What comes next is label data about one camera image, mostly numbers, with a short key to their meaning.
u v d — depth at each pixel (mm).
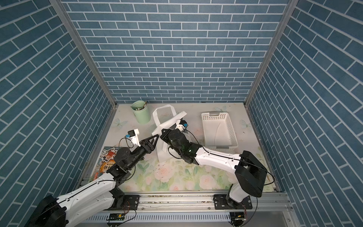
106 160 882
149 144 678
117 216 720
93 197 509
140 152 667
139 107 1040
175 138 568
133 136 679
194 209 736
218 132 1027
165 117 784
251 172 430
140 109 959
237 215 693
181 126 715
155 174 838
